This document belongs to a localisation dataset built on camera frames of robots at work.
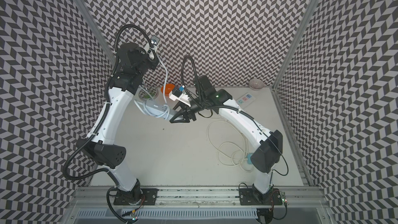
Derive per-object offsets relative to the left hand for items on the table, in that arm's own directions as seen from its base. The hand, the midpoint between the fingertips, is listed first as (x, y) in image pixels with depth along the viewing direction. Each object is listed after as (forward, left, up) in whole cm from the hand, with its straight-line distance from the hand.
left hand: (150, 48), depth 70 cm
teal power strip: (-35, -48, -45) cm, 74 cm away
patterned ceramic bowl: (+20, -63, -43) cm, 79 cm away
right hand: (-28, -12, -16) cm, 34 cm away
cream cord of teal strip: (-25, -40, -49) cm, 68 cm away
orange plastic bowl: (+16, +3, -42) cm, 45 cm away
